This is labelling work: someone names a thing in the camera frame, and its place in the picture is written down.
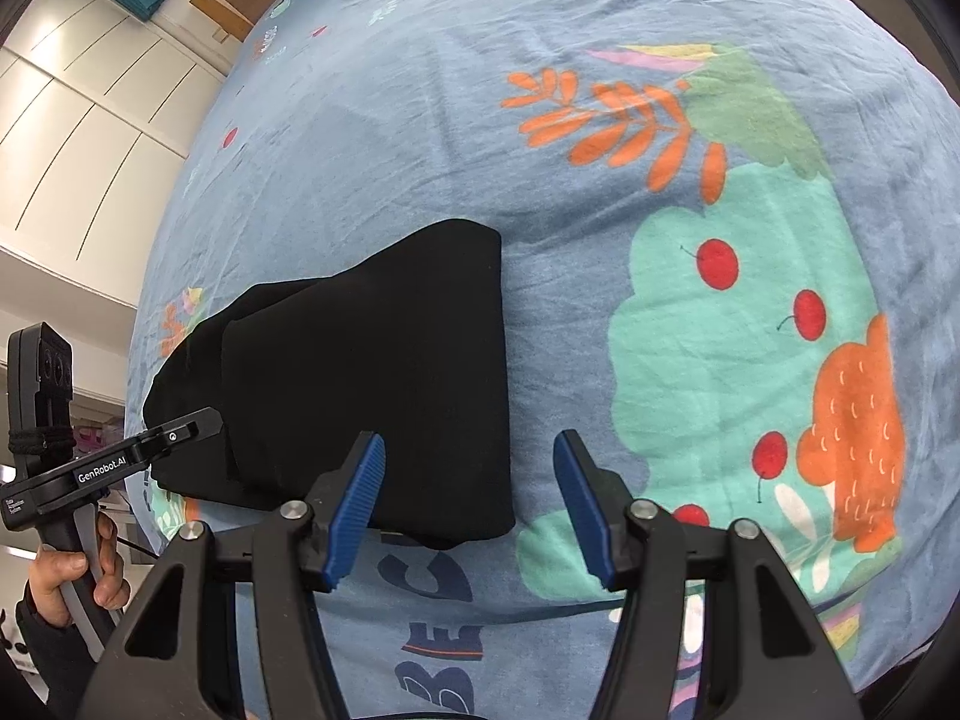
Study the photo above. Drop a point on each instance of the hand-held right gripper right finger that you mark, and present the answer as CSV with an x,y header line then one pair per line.
x,y
585,510

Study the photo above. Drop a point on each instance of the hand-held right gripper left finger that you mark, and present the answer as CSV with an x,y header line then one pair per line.
x,y
360,510

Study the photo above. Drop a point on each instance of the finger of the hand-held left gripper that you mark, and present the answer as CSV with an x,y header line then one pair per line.
x,y
187,426

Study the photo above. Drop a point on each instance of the black pants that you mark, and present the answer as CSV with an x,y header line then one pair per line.
x,y
375,352

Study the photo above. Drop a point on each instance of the person's left hand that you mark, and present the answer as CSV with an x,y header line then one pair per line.
x,y
52,577

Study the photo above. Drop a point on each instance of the blue printed bed sheet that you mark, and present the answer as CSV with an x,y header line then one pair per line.
x,y
675,300

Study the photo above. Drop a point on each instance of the white wardrobe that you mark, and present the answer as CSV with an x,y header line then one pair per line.
x,y
75,127

